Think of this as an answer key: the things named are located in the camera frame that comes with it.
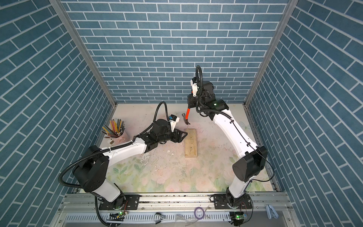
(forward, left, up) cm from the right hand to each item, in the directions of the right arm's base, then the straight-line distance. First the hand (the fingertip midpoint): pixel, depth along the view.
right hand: (191, 96), depth 77 cm
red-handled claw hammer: (-2, +3, -16) cm, 16 cm away
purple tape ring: (-50, -6, -34) cm, 61 cm away
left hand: (-12, +1, -19) cm, 22 cm away
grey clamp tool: (-46, -44, -33) cm, 72 cm away
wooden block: (-12, -1, -31) cm, 33 cm away
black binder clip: (-53, +12, -34) cm, 64 cm away
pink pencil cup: (-14, +53, -32) cm, 63 cm away
